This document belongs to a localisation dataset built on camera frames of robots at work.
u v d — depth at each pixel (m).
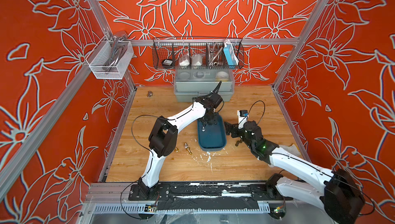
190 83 0.98
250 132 0.60
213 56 0.83
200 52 0.97
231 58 0.88
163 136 0.52
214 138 0.90
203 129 0.94
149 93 1.14
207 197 0.73
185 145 0.88
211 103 0.66
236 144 0.88
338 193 0.40
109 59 0.83
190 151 0.85
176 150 0.86
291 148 0.86
